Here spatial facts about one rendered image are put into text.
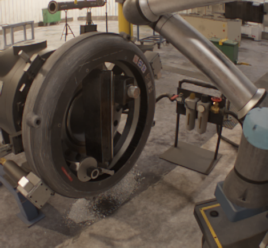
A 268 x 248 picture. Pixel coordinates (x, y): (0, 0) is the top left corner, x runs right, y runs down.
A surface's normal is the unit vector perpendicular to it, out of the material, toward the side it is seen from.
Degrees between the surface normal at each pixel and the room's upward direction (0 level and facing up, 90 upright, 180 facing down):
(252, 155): 90
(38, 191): 90
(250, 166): 90
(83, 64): 90
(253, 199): 70
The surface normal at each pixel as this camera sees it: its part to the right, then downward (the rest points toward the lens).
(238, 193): -0.76, -0.07
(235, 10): -0.58, 0.34
